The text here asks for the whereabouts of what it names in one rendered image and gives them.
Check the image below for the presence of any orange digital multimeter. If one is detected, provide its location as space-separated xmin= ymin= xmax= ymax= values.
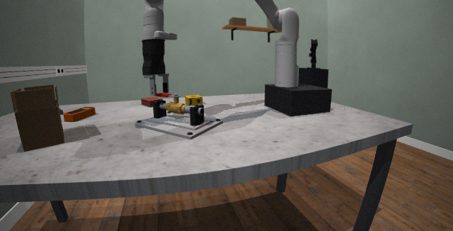
xmin=63 ymin=107 xmax=96 ymax=122

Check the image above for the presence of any brass ball valve with red handle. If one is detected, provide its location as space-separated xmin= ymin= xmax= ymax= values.
xmin=149 ymin=93 xmax=210 ymax=130

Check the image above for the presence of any reddish-brown rectangular block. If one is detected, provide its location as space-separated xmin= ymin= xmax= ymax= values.
xmin=141 ymin=97 xmax=163 ymax=107

